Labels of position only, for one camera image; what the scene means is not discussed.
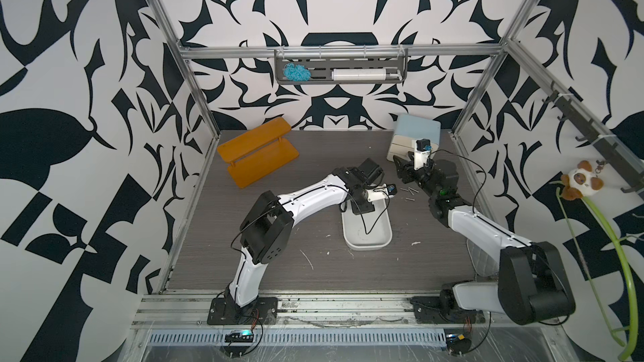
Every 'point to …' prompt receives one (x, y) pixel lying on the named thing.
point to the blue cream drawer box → (410, 128)
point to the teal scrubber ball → (296, 72)
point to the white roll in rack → (363, 74)
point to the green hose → (613, 330)
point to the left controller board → (239, 336)
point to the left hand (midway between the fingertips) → (361, 192)
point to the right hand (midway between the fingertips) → (399, 150)
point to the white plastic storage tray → (369, 231)
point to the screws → (409, 189)
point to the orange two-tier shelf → (258, 152)
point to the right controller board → (458, 341)
